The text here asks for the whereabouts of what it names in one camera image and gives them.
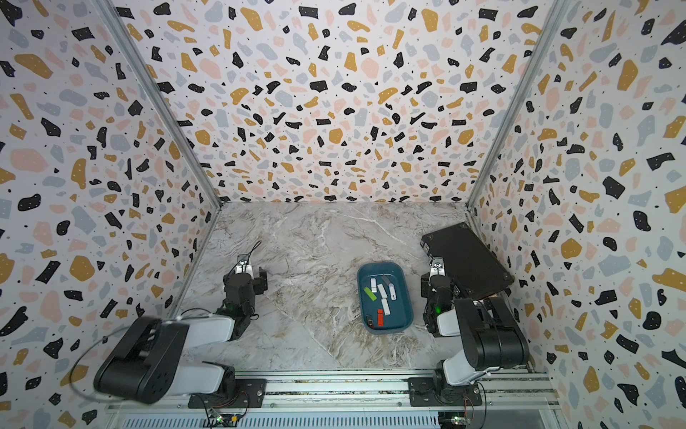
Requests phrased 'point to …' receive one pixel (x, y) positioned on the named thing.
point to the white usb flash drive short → (373, 285)
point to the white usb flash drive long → (385, 307)
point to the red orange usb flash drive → (380, 319)
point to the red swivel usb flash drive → (371, 323)
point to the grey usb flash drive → (386, 280)
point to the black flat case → (471, 267)
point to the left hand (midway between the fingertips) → (248, 269)
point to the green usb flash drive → (370, 293)
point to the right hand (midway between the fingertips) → (441, 273)
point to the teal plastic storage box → (385, 298)
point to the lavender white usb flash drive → (391, 287)
